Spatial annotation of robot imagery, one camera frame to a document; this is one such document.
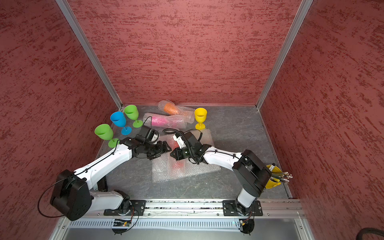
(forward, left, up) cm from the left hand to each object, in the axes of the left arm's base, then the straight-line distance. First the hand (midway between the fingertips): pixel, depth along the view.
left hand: (166, 154), depth 82 cm
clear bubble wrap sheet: (-5, +1, -9) cm, 10 cm away
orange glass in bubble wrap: (+40, +4, -3) cm, 40 cm away
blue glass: (+23, +33, +4) cm, 41 cm away
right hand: (-1, -3, -1) cm, 4 cm away
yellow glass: (+26, -20, +4) cm, 33 cm away
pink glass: (+26, -3, -2) cm, 26 cm away
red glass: (-7, -7, -2) cm, 10 cm away
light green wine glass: (+12, +37, +5) cm, 39 cm away
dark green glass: (+28, +26, +4) cm, 39 cm away
